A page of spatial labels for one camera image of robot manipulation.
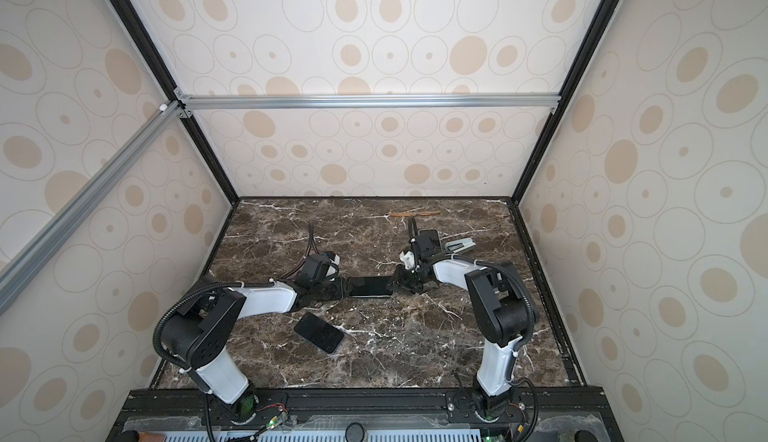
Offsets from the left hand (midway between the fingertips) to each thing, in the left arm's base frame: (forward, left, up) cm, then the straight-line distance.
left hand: (360, 284), depth 92 cm
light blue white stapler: (+16, -34, -1) cm, 37 cm away
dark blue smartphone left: (-14, +11, -4) cm, 18 cm away
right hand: (0, -10, -1) cm, 10 cm away
